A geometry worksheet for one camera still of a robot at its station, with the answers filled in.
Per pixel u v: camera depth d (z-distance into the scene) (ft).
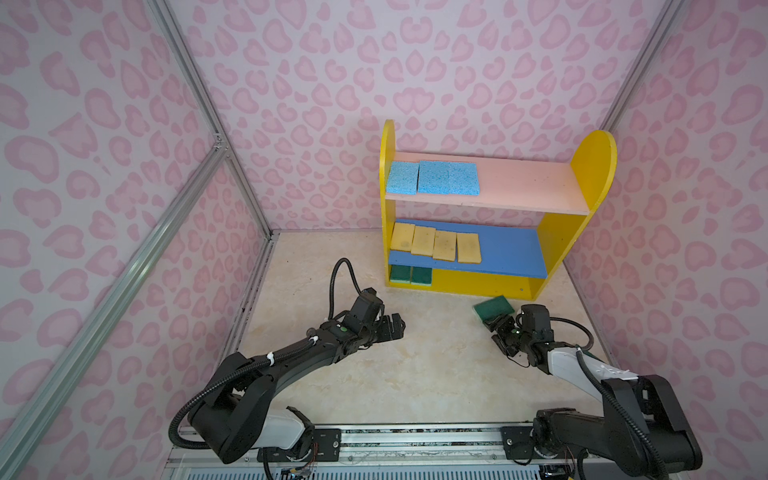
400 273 3.38
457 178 2.46
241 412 1.37
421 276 3.39
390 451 2.41
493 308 3.19
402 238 3.16
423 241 3.12
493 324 2.71
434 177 2.46
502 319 2.71
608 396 1.43
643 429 1.30
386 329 2.51
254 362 1.51
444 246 3.10
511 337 2.63
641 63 2.52
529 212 3.86
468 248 3.06
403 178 2.46
